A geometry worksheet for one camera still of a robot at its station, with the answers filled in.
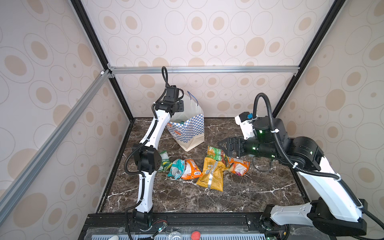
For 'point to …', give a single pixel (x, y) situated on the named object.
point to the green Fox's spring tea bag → (166, 163)
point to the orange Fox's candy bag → (192, 170)
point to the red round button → (195, 235)
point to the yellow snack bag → (212, 175)
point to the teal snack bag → (177, 169)
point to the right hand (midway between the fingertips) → (230, 140)
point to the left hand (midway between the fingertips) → (183, 102)
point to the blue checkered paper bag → (187, 127)
